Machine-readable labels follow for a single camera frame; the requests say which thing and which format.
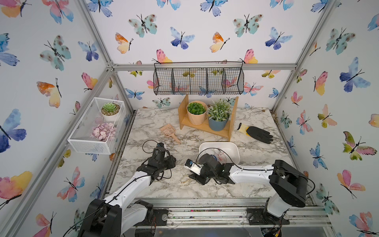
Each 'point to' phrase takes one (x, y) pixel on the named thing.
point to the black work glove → (261, 135)
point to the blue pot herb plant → (218, 113)
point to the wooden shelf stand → (183, 121)
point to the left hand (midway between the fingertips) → (175, 158)
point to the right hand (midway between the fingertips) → (191, 172)
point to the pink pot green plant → (197, 112)
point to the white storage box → (225, 152)
